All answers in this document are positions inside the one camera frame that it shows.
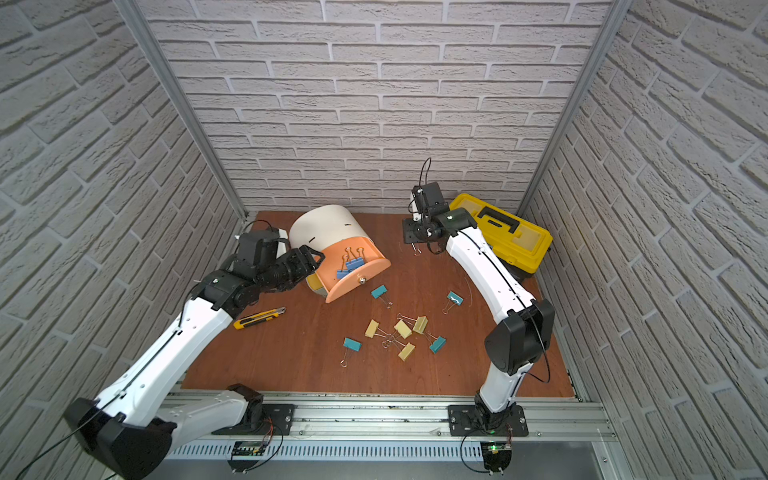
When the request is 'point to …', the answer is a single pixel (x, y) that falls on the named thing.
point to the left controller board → (245, 454)
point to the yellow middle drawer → (314, 282)
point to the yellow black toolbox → (516, 243)
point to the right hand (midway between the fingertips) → (417, 229)
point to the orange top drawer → (337, 255)
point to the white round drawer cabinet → (321, 227)
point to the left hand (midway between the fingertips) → (324, 256)
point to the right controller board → (496, 456)
